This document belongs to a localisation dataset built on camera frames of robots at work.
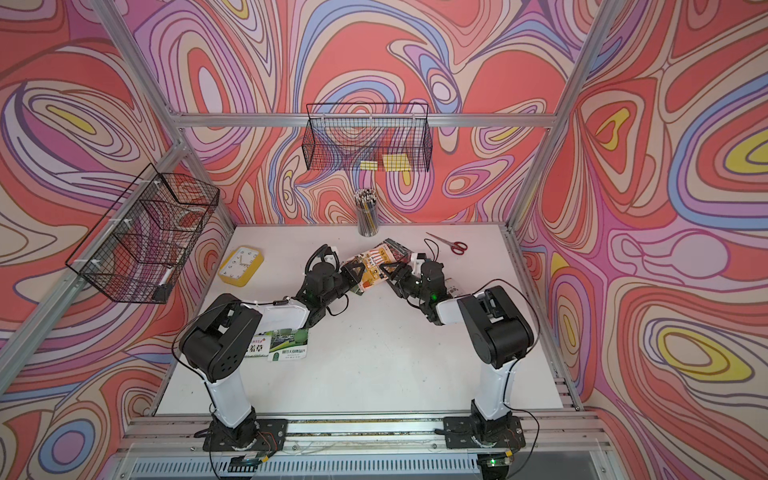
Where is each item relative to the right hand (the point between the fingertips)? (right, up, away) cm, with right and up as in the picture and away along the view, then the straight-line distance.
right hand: (382, 277), depth 92 cm
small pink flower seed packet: (+26, -4, +6) cm, 27 cm away
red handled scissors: (+28, +9, +20) cm, 36 cm away
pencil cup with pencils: (-5, +23, +16) cm, 28 cm away
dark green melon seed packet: (-28, -20, -4) cm, 35 cm away
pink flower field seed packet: (+7, +8, +19) cm, 21 cm away
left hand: (-3, +4, -2) cm, 5 cm away
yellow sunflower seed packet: (-6, -2, -4) cm, 8 cm away
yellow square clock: (-50, +3, +13) cm, 52 cm away
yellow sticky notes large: (+4, +36, -1) cm, 36 cm away
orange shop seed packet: (-1, +4, +2) cm, 5 cm away
